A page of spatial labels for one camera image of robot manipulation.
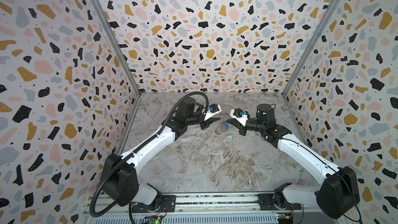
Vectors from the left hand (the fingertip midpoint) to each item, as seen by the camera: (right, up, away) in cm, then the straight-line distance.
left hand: (220, 111), depth 74 cm
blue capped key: (+4, -8, +4) cm, 9 cm away
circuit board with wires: (-30, -49, -4) cm, 58 cm away
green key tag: (+8, -17, +24) cm, 30 cm away
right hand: (+4, -3, +1) cm, 5 cm away
